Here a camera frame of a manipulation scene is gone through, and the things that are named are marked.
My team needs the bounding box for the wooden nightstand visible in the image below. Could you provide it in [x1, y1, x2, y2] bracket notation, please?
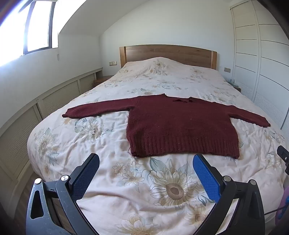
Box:
[228, 79, 242, 93]
[94, 75, 114, 85]

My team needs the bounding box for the maroon knitted sweater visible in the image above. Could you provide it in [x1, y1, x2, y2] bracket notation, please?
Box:
[62, 93, 271, 159]

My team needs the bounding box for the wooden headboard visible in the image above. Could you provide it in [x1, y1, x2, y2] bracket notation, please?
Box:
[119, 44, 217, 71]

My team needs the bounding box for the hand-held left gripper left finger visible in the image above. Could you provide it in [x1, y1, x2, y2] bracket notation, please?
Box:
[25, 153, 100, 235]

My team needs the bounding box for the bed with floral duvet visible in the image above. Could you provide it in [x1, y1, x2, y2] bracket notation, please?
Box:
[27, 57, 289, 235]

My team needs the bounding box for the white wardrobe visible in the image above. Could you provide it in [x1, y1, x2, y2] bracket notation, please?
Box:
[230, 0, 289, 130]

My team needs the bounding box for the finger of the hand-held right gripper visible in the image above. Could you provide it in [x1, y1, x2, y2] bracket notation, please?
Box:
[277, 145, 289, 175]

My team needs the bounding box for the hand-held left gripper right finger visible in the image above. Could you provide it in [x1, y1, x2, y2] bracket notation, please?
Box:
[193, 154, 266, 235]

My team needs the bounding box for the low louvered wall cabinet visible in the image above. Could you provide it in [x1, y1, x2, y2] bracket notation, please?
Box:
[0, 67, 103, 181]

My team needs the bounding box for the window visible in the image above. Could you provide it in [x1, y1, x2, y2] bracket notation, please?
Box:
[0, 0, 59, 67]

